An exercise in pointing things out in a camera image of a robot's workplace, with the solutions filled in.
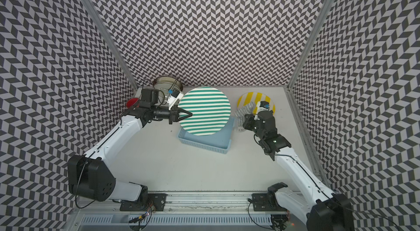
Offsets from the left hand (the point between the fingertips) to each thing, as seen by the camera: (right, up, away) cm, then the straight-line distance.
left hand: (190, 115), depth 75 cm
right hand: (+27, -2, +6) cm, 27 cm away
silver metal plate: (-21, +18, +28) cm, 39 cm away
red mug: (-40, +6, +25) cm, 48 cm away
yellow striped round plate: (+38, +9, +37) cm, 54 cm away
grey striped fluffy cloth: (+27, +3, +2) cm, 27 cm away
